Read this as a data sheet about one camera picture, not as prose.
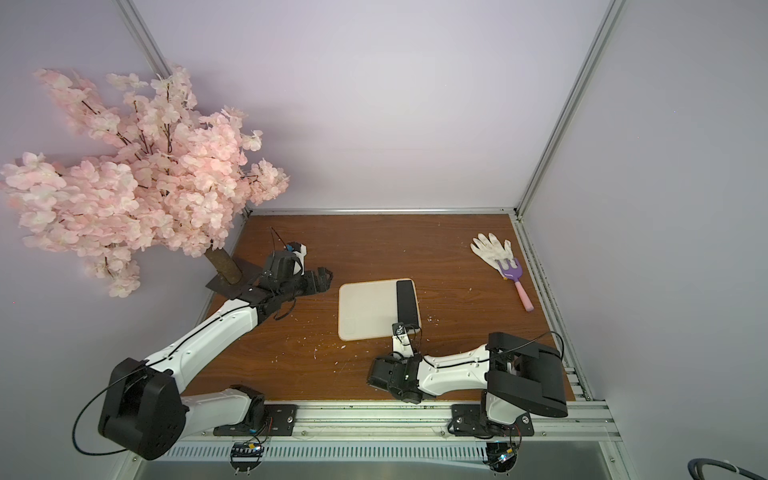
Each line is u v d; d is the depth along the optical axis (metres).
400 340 0.73
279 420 0.73
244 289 1.03
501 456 0.70
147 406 0.40
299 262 0.68
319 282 0.76
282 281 0.66
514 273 1.00
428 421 0.74
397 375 0.63
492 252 1.07
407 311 0.93
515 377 0.43
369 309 0.94
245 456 0.72
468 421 0.73
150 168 0.63
